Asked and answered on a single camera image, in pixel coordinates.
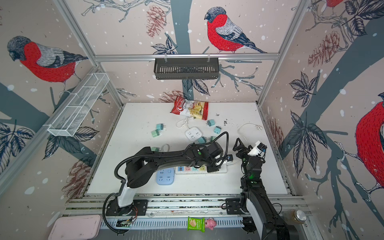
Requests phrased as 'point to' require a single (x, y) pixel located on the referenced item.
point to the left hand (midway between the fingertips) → (220, 164)
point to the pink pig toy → (210, 223)
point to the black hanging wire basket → (185, 68)
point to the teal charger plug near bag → (210, 122)
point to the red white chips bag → (189, 108)
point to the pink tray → (75, 227)
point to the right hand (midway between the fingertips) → (242, 143)
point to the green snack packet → (196, 224)
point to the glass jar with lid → (296, 215)
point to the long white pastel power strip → (201, 170)
